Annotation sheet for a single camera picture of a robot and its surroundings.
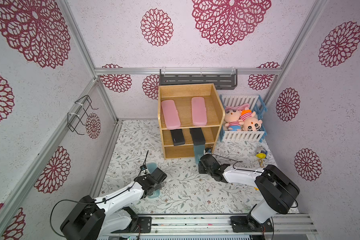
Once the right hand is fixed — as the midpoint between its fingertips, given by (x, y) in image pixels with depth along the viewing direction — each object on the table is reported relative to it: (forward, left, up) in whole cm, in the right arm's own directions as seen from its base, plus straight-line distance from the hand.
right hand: (204, 165), depth 94 cm
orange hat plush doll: (+26, -31, +11) cm, 42 cm away
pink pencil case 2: (+15, +5, +32) cm, 35 cm away
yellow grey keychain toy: (+7, -37, +2) cm, 38 cm away
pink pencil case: (+14, +20, +31) cm, 39 cm away
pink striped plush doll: (+32, -21, +13) cm, 40 cm away
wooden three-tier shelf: (+13, +10, +31) cm, 35 cm away
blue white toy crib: (+46, -41, +11) cm, 63 cm away
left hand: (-13, +30, 0) cm, 33 cm away
